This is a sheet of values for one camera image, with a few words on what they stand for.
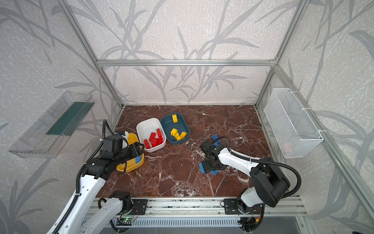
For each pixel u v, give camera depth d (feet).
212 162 2.06
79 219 1.37
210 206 2.47
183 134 3.28
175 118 3.53
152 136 3.31
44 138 2.08
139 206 2.42
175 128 3.24
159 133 3.30
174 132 3.16
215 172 2.76
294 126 2.06
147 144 3.16
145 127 3.46
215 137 3.25
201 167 2.59
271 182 1.40
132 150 2.15
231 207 2.40
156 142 3.07
